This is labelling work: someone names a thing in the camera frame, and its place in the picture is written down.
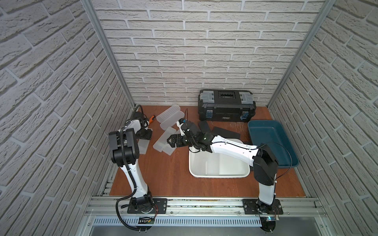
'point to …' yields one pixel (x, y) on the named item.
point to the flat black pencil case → (225, 132)
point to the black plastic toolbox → (226, 105)
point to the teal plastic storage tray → (272, 132)
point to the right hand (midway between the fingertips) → (174, 139)
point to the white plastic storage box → (205, 163)
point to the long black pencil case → (204, 126)
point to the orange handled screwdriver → (152, 118)
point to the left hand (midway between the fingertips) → (145, 134)
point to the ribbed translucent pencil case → (169, 112)
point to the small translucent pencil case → (143, 144)
